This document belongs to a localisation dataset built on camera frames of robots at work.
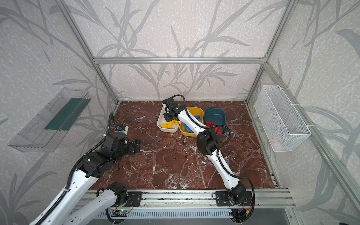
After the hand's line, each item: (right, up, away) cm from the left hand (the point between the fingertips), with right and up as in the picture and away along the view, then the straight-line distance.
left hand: (135, 138), depth 73 cm
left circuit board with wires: (-5, -36, -2) cm, 36 cm away
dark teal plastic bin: (+51, +10, +37) cm, 64 cm away
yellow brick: (+14, +4, +28) cm, 32 cm away
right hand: (+14, +14, +29) cm, 35 cm away
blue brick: (+28, +2, +25) cm, 38 cm away
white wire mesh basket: (+71, +7, -12) cm, 72 cm away
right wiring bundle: (+58, -36, -3) cm, 68 cm away
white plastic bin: (+8, +8, +32) cm, 34 cm away
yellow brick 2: (+19, +6, +29) cm, 35 cm away
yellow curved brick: (+11, +4, +28) cm, 31 cm away
